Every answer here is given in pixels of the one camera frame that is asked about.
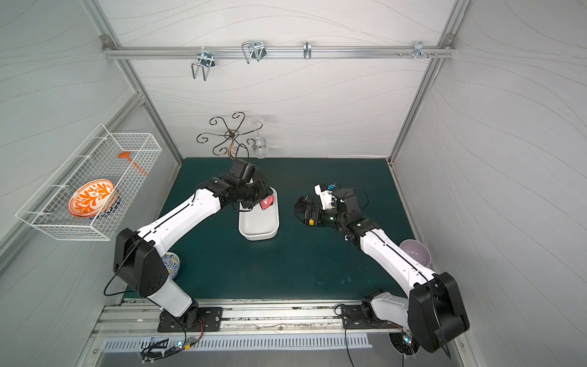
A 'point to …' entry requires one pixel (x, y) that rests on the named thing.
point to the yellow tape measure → (312, 222)
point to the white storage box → (257, 224)
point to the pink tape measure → (267, 202)
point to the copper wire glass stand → (231, 142)
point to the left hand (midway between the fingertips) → (272, 194)
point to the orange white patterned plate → (90, 197)
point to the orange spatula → (125, 154)
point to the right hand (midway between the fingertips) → (301, 211)
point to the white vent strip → (173, 344)
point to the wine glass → (261, 148)
